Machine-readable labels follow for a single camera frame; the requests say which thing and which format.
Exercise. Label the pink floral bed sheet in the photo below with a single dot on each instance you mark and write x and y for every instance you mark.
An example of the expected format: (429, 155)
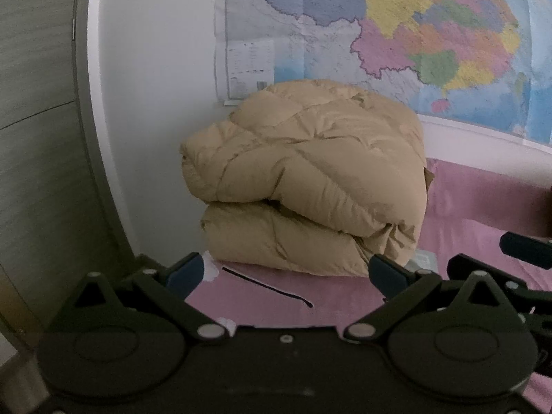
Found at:
(474, 207)

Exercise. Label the grey wooden wardrobe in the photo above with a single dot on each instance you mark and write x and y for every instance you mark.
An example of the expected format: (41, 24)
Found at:
(39, 138)

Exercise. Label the beige down jacket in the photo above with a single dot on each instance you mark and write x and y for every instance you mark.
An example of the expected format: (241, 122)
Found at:
(302, 159)

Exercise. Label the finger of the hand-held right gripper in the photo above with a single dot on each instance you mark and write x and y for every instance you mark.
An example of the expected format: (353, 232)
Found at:
(517, 293)
(528, 248)

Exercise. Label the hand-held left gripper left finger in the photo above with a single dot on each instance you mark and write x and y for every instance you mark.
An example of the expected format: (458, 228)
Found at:
(185, 272)

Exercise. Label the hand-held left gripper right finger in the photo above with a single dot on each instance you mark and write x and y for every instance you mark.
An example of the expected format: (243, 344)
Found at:
(386, 272)

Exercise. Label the colourful wall map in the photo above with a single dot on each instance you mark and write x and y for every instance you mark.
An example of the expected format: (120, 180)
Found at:
(388, 30)

